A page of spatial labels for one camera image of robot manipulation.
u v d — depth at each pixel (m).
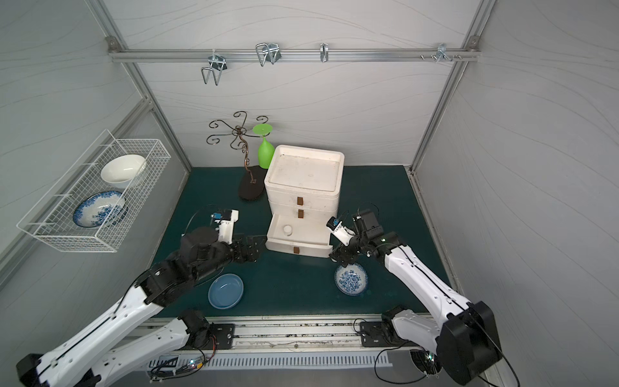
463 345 0.39
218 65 0.79
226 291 0.80
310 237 0.91
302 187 0.82
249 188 1.17
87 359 0.41
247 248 0.61
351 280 0.84
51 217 0.57
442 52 0.77
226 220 0.61
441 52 0.77
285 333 0.75
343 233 0.72
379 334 0.73
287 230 0.95
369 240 0.61
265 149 0.93
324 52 0.72
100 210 0.65
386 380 0.66
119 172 0.75
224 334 0.73
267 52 0.76
